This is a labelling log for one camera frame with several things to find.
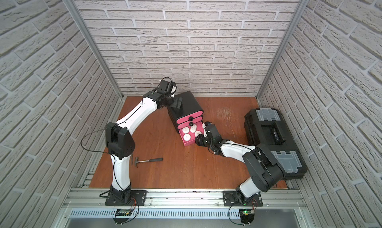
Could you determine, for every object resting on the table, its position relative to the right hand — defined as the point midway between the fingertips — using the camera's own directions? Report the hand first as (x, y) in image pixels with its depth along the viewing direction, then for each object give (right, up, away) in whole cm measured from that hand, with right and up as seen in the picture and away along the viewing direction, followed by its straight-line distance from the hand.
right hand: (198, 138), depth 91 cm
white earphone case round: (-1, +3, +4) cm, 5 cm away
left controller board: (-38, -34, -20) cm, 55 cm away
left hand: (-13, +25, +1) cm, 28 cm away
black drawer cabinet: (-5, +20, +1) cm, 21 cm away
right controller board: (+23, -34, -21) cm, 46 cm away
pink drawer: (-7, +13, -4) cm, 15 cm away
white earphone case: (-9, +4, +6) cm, 11 cm away
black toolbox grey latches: (+39, +8, -9) cm, 41 cm away
